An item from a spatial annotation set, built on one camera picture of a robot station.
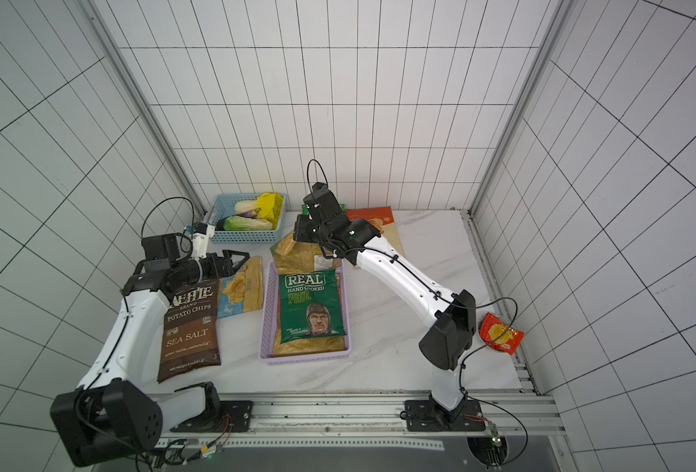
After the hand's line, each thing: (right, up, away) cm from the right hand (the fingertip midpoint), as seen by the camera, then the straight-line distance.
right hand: (284, 228), depth 74 cm
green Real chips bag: (+5, -24, +15) cm, 28 cm away
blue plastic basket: (-35, +10, +44) cm, 58 cm away
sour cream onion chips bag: (0, -9, +13) cm, 15 cm away
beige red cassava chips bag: (+30, +5, +44) cm, 53 cm away
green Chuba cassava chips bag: (-2, +9, +44) cm, 45 cm away
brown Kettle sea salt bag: (-29, -32, +9) cm, 44 cm away
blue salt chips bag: (-19, -21, +20) cm, 35 cm away
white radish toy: (-26, +10, +42) cm, 50 cm away
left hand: (-15, -9, +5) cm, 18 cm away
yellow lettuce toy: (-14, +9, +35) cm, 39 cm away
